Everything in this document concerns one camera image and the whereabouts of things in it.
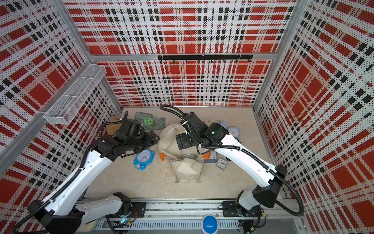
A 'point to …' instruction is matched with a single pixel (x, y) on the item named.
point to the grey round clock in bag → (189, 156)
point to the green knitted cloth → (159, 123)
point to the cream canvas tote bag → (187, 163)
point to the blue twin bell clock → (143, 157)
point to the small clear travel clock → (221, 163)
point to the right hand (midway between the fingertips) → (188, 139)
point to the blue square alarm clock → (213, 157)
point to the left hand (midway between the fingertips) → (156, 141)
